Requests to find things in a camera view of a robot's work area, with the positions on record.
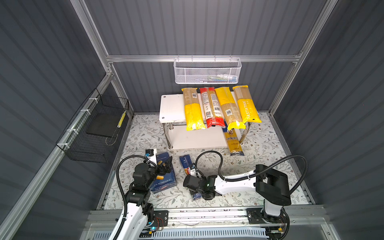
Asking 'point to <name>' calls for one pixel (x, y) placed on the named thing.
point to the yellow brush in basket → (121, 119)
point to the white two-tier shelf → (171, 112)
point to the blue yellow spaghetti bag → (233, 143)
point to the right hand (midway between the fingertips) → (191, 185)
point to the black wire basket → (90, 134)
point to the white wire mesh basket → (207, 70)
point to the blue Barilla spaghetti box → (186, 162)
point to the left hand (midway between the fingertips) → (164, 157)
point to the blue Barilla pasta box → (164, 181)
